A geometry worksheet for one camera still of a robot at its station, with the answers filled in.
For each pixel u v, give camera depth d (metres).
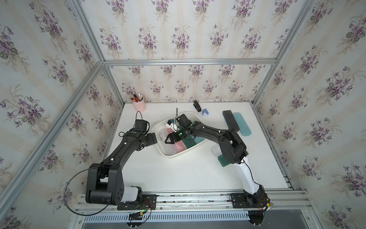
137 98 1.08
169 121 0.88
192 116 1.03
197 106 1.15
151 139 0.80
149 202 0.73
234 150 0.56
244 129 1.04
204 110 1.14
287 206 0.73
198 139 0.91
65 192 0.66
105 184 0.41
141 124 0.68
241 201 0.69
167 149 0.91
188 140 0.94
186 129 0.78
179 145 0.93
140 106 1.09
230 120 1.08
